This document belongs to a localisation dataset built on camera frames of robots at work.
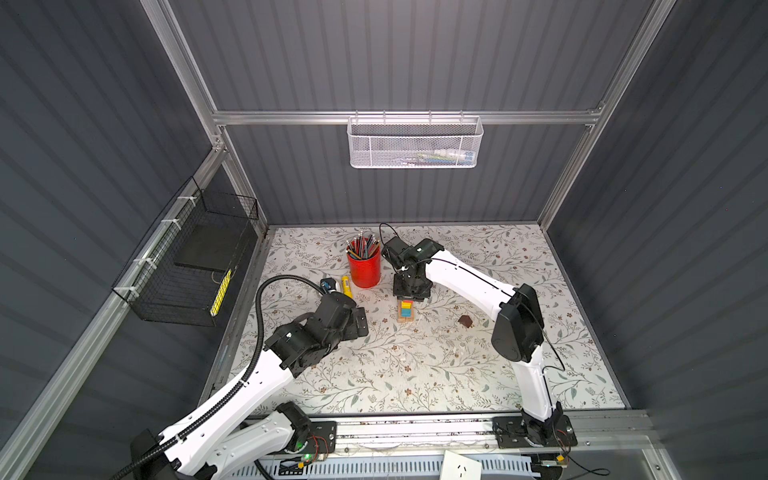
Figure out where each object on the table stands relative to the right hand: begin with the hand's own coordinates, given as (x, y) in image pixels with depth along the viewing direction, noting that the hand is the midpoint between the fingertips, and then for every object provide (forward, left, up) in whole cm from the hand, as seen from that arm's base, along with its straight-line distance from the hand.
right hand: (405, 299), depth 88 cm
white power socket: (-40, -11, -6) cm, 42 cm away
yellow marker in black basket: (-11, +43, +19) cm, 48 cm away
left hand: (-10, +14, +8) cm, 19 cm away
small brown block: (-3, -19, -8) cm, 21 cm away
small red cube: (+1, -1, -3) cm, 4 cm away
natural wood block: (-2, +1, -9) cm, 9 cm away
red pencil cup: (+14, +13, -5) cm, 20 cm away
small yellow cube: (0, 0, -4) cm, 4 cm away
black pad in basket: (+4, +50, +21) cm, 54 cm away
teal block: (0, 0, -7) cm, 7 cm away
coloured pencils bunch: (+18, +14, +4) cm, 23 cm away
